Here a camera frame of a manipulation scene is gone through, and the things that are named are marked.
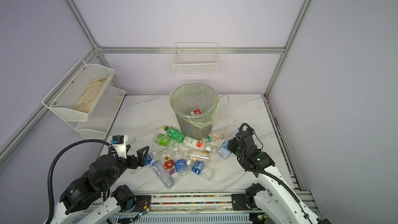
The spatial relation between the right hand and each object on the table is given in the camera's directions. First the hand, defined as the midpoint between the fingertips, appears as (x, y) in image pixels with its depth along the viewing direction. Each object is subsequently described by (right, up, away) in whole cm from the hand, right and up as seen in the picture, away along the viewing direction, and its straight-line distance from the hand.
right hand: (228, 141), depth 79 cm
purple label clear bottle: (-34, -17, 0) cm, 38 cm away
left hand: (-42, -1, -11) cm, 43 cm away
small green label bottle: (-36, -2, +12) cm, 38 cm away
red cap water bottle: (-18, +15, +19) cm, 30 cm away
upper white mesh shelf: (-78, +26, +2) cm, 82 cm away
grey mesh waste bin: (-20, +5, +13) cm, 24 cm away
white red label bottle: (-19, -3, +10) cm, 22 cm away
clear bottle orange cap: (-18, -8, +9) cm, 22 cm away
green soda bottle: (-31, +1, +17) cm, 35 cm away
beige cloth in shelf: (-72, +20, -2) cm, 75 cm away
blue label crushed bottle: (-15, -14, +1) cm, 20 cm away
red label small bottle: (-33, -10, +7) cm, 35 cm away
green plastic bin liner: (-18, +22, +17) cm, 33 cm away
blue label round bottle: (-25, -11, +2) cm, 27 cm away
